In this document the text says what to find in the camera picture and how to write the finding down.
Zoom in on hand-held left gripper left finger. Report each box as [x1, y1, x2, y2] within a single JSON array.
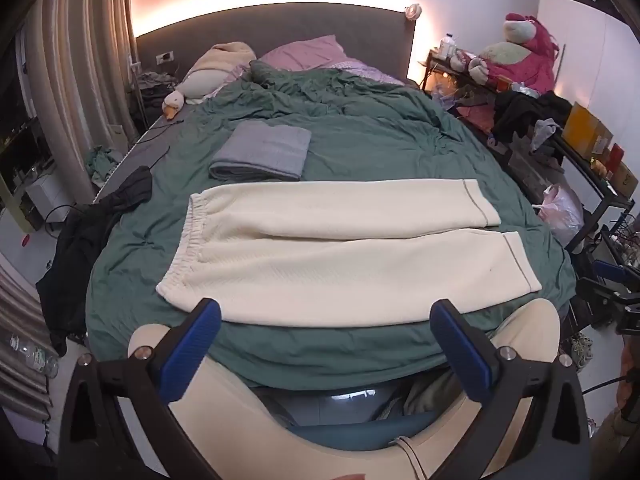
[[59, 298, 236, 480]]

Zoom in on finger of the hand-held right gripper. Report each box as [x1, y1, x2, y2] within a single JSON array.
[[575, 279, 633, 313], [594, 259, 640, 287]]

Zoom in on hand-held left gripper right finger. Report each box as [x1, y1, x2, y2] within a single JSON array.
[[430, 299, 593, 480]]

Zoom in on cream textured pants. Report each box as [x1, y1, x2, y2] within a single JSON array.
[[156, 178, 543, 328]]

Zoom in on beige sneaker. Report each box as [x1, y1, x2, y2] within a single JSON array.
[[570, 332, 593, 371]]

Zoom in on translucent plastic bag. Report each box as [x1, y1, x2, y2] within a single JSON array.
[[532, 184, 585, 247]]

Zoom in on black metal rack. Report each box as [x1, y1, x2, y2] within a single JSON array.
[[415, 50, 636, 256]]

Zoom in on yellow box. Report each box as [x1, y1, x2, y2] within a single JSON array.
[[564, 102, 615, 158]]

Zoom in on black clothing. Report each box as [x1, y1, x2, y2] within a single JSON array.
[[36, 166, 152, 356]]

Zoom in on grey garment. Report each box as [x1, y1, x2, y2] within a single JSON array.
[[531, 119, 560, 153]]

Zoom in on black clothes pile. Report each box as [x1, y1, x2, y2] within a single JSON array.
[[492, 89, 573, 146]]

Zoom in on green clothes heap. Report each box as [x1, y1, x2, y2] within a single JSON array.
[[84, 146, 126, 181]]

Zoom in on grey folded cloth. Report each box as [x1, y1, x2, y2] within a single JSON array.
[[209, 121, 312, 182]]

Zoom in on pink bear plush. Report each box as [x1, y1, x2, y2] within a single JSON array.
[[450, 12, 560, 93]]

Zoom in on green duvet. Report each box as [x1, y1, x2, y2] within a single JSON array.
[[85, 67, 576, 376]]

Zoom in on white duck plush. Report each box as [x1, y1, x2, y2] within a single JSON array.
[[161, 62, 236, 121]]

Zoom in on grey clothes heap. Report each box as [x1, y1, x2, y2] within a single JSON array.
[[135, 71, 178, 96]]

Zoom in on cream blanket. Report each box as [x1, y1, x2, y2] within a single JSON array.
[[192, 41, 258, 73]]

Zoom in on beige curtain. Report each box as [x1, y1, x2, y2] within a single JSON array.
[[25, 0, 138, 201]]

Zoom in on pink pillow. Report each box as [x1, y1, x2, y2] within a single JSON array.
[[259, 35, 351, 72]]

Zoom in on dark grey headboard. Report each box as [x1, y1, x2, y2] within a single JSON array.
[[136, 2, 417, 86]]

